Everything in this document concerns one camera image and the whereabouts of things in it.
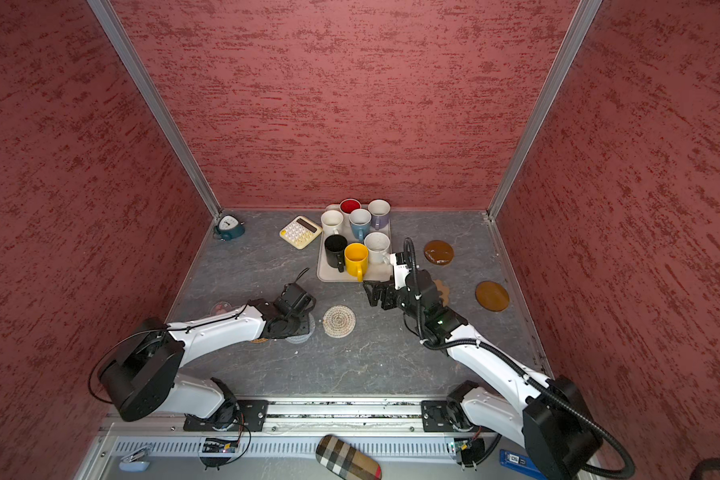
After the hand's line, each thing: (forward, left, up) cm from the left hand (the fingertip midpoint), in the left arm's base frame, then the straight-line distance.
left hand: (301, 332), depth 89 cm
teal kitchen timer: (+38, +33, +4) cm, 51 cm away
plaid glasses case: (-31, -16, +4) cm, 35 cm away
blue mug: (+38, -17, +8) cm, 42 cm away
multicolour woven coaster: (+3, -11, +1) cm, 12 cm away
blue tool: (-31, -55, +4) cm, 64 cm away
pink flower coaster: (+8, +27, +1) cm, 28 cm away
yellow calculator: (+38, +6, +2) cm, 39 cm away
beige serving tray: (+21, -23, +2) cm, 31 cm away
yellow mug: (+25, -16, +5) cm, 30 cm away
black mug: (+27, -9, +8) cm, 29 cm away
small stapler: (-32, +33, +2) cm, 46 cm away
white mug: (+40, -6, +7) cm, 41 cm away
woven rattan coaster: (-12, +3, +25) cm, 28 cm away
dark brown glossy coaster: (+30, -46, +2) cm, 55 cm away
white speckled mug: (+30, -24, +6) cm, 39 cm away
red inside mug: (+49, -11, +7) cm, 50 cm away
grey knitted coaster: (-2, 0, 0) cm, 3 cm away
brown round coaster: (+14, -62, -1) cm, 64 cm away
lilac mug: (+48, -24, +5) cm, 54 cm away
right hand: (+7, -22, +16) cm, 28 cm away
